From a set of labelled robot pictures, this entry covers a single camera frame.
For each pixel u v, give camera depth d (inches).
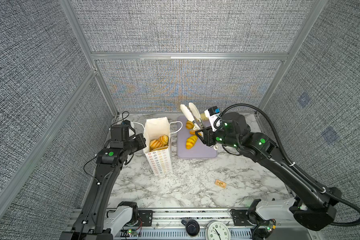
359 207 18.2
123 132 21.2
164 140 35.2
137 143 25.1
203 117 22.8
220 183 32.9
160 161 29.7
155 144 34.0
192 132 25.2
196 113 26.3
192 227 27.6
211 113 21.7
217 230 26.5
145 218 28.9
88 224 14.7
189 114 24.9
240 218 28.6
